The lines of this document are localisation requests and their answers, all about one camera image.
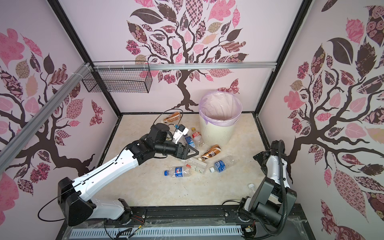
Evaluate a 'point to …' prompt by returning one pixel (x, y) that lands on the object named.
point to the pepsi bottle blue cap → (178, 171)
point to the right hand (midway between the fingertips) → (263, 163)
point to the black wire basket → (118, 76)
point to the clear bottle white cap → (252, 189)
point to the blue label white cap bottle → (222, 165)
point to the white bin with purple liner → (219, 112)
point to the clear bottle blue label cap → (190, 141)
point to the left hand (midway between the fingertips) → (193, 154)
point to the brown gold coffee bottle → (214, 150)
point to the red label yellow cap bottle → (197, 137)
